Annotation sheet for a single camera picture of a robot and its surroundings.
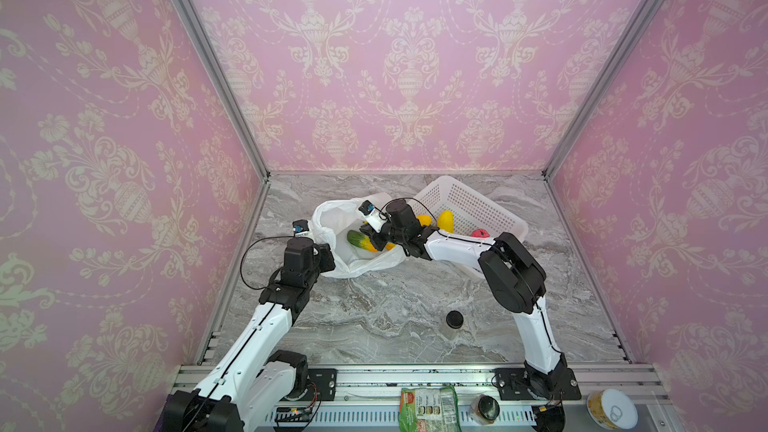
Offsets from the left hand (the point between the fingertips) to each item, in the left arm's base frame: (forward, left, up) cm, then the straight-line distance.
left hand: (328, 245), depth 83 cm
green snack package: (-36, -27, -12) cm, 47 cm away
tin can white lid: (-36, -68, -7) cm, 77 cm away
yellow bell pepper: (+19, -30, -12) cm, 37 cm away
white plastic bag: (+10, +1, -2) cm, 11 cm away
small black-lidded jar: (-17, -34, -6) cm, 39 cm away
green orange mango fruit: (+9, -7, -10) cm, 15 cm away
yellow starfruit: (+16, -36, -9) cm, 40 cm away
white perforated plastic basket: (+22, -46, -11) cm, 52 cm away
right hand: (+10, -9, -4) cm, 14 cm away
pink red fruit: (+11, -47, -9) cm, 49 cm away
